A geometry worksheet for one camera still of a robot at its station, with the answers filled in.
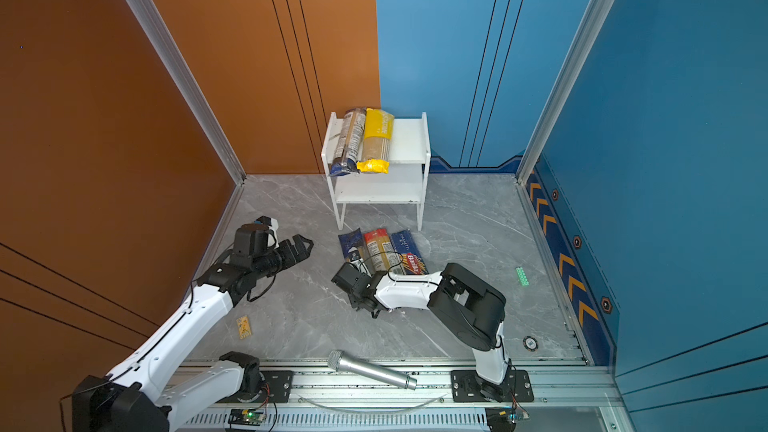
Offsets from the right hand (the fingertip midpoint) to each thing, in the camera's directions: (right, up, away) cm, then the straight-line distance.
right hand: (358, 290), depth 90 cm
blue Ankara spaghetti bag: (-3, +15, +7) cm, 17 cm away
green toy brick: (+51, +4, +1) cm, 51 cm away
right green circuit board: (+36, -24, -21) cm, 48 cm away
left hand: (-14, +15, -8) cm, 22 cm away
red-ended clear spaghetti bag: (+7, +10, +4) cm, 13 cm away
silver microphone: (-3, -13, -16) cm, 21 cm away
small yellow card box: (-31, -8, -8) cm, 33 cm away
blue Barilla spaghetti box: (+15, +13, +6) cm, 21 cm away
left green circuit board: (-25, -25, -19) cm, 40 cm away
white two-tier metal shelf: (+14, +33, +3) cm, 36 cm away
